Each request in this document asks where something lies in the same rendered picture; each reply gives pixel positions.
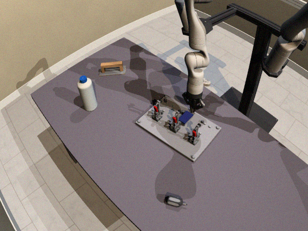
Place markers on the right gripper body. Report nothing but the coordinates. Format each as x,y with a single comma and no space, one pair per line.
197,97

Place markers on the toggle clamp with red handle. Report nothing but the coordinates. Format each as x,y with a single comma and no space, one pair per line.
157,113
175,126
194,139

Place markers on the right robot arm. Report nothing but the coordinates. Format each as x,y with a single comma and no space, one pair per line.
197,41

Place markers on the blue flat rectangular block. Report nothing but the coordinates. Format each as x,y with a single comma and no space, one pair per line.
185,118

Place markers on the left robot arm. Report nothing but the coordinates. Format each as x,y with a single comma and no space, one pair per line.
292,32

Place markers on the white bottle with blue cap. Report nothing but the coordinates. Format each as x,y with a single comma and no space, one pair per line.
87,94

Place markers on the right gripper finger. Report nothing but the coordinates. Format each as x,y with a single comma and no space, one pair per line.
188,102
196,107

